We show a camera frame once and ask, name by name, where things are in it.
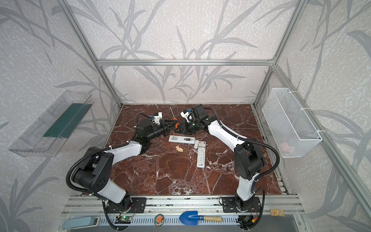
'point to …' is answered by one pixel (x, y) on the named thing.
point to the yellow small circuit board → (276, 212)
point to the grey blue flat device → (80, 222)
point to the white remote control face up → (201, 154)
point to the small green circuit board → (123, 220)
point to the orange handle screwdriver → (174, 118)
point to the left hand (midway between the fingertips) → (179, 119)
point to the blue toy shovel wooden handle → (192, 217)
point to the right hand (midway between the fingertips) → (177, 127)
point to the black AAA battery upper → (188, 139)
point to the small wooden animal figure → (178, 149)
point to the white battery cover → (196, 144)
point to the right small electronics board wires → (248, 221)
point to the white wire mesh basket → (291, 128)
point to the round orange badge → (159, 219)
